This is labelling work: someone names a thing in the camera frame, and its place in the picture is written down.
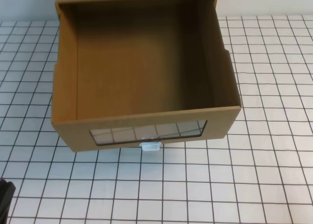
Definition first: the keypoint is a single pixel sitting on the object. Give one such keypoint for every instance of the white plastic handle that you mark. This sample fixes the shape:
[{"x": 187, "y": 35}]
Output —
[{"x": 150, "y": 146}]

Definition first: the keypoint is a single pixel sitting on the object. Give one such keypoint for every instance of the brown cardboard shoebox drawer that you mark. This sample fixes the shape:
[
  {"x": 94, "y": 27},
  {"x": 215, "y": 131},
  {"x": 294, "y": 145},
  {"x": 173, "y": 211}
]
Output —
[{"x": 117, "y": 86}]

